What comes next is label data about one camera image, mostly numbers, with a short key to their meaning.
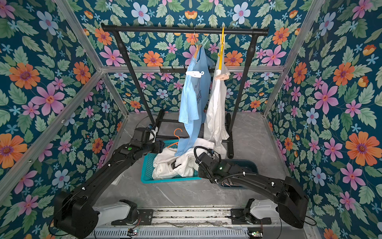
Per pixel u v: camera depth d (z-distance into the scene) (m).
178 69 0.91
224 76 0.54
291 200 0.40
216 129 0.73
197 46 0.82
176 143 0.89
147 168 0.84
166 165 0.84
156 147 0.73
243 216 0.73
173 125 1.16
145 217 0.74
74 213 0.39
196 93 0.58
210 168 0.59
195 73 0.55
